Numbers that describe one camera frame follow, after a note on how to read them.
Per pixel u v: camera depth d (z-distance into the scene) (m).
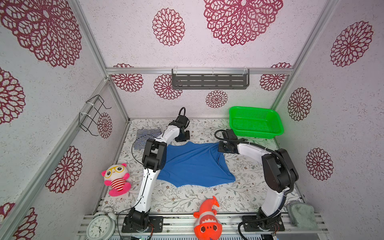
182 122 0.88
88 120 0.76
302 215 0.76
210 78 0.92
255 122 1.15
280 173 0.50
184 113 1.01
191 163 0.96
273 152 0.52
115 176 0.83
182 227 0.73
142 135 1.09
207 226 0.66
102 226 0.70
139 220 0.64
